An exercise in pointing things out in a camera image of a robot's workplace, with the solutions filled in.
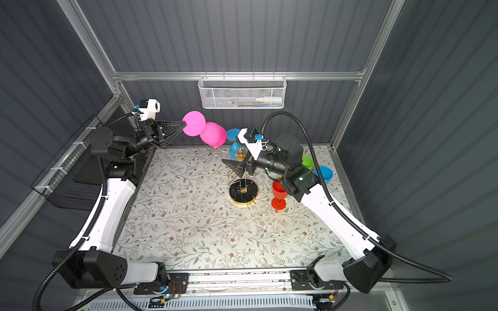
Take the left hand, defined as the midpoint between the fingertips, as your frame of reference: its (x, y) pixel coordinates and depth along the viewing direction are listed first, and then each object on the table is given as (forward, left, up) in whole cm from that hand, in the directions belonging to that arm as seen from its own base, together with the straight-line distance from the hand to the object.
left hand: (186, 128), depth 53 cm
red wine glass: (+4, -31, -51) cm, 60 cm away
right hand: (+1, -13, -8) cm, 15 cm away
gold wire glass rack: (+11, -13, -51) cm, 53 cm away
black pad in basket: (+4, +45, -25) cm, 51 cm away
